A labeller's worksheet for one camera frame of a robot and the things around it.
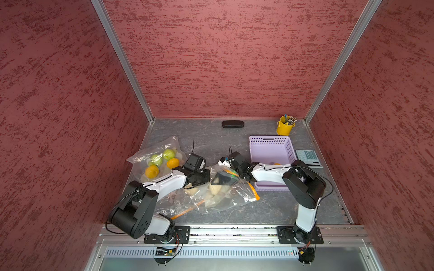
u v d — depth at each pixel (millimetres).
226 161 851
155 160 897
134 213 425
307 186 489
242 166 737
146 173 881
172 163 923
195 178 706
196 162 713
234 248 712
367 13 724
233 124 1168
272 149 1053
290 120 981
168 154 962
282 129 1076
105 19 741
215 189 816
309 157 1001
